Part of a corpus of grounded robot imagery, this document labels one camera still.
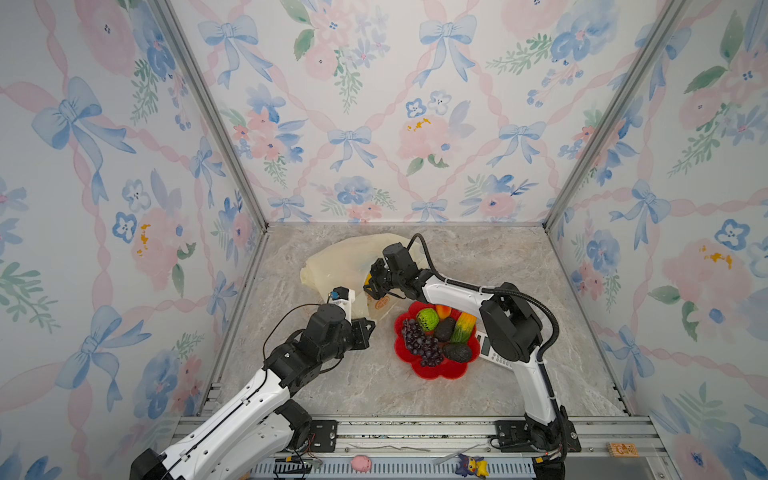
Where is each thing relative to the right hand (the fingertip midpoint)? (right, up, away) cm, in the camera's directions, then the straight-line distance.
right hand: (353, 272), depth 91 cm
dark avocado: (+30, -22, -9) cm, 38 cm away
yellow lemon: (+5, -1, -9) cm, 10 cm away
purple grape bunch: (+21, -21, -6) cm, 31 cm away
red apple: (+27, -12, -1) cm, 30 cm away
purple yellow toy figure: (+30, -43, -22) cm, 57 cm away
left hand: (+8, -12, -17) cm, 22 cm away
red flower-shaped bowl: (+24, -16, -3) cm, 29 cm away
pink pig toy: (+4, -43, -22) cm, 48 cm away
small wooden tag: (+67, -42, -19) cm, 81 cm away
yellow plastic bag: (-1, +2, -5) cm, 6 cm away
